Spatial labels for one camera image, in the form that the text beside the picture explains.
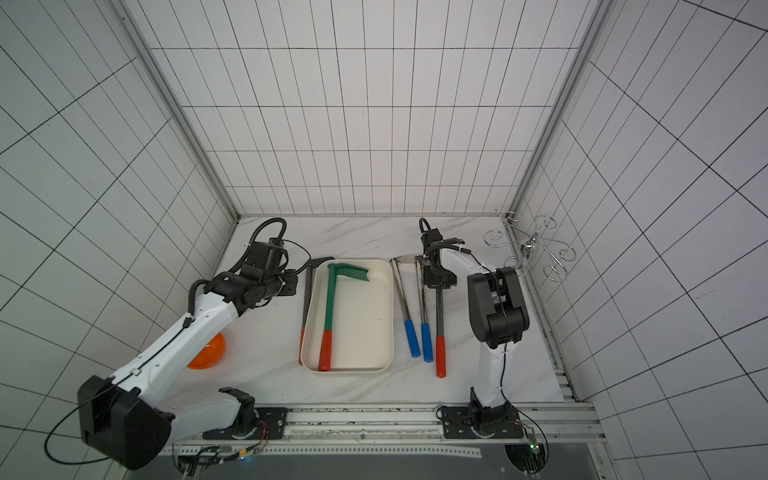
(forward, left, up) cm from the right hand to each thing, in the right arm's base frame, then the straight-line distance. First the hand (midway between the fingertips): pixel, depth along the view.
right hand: (441, 279), depth 98 cm
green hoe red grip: (0, +35, +4) cm, 35 cm away
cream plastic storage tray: (-15, +25, -1) cm, 29 cm away
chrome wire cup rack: (-5, -20, +26) cm, 33 cm away
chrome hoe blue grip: (-19, +5, -1) cm, 20 cm away
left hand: (-14, +45, +15) cm, 50 cm away
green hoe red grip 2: (-30, +33, +2) cm, 45 cm away
